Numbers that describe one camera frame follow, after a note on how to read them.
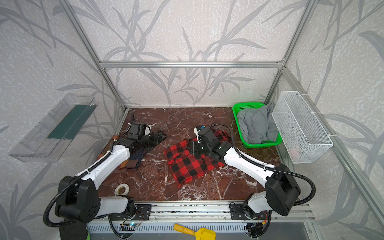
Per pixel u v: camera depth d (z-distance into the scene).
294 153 0.72
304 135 0.61
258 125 1.05
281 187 0.41
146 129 0.71
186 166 0.87
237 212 0.73
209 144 0.61
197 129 0.75
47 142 0.65
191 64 0.95
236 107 1.10
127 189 0.81
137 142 0.64
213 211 0.75
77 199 0.41
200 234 0.66
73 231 0.67
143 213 0.72
